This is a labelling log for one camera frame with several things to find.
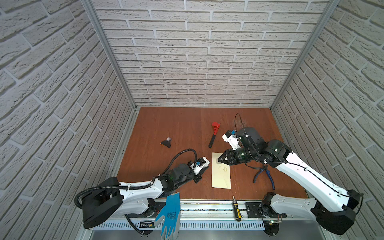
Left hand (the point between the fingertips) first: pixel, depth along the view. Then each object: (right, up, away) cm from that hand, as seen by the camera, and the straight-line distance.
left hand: (207, 163), depth 77 cm
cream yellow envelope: (+9, -10, +7) cm, 15 cm away
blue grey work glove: (-19, -25, -6) cm, 32 cm away
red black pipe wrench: (+9, +19, +30) cm, 36 cm away
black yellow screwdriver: (+14, -22, -5) cm, 27 cm away
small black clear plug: (-26, +8, +21) cm, 34 cm away
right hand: (+6, +5, -11) cm, 14 cm away
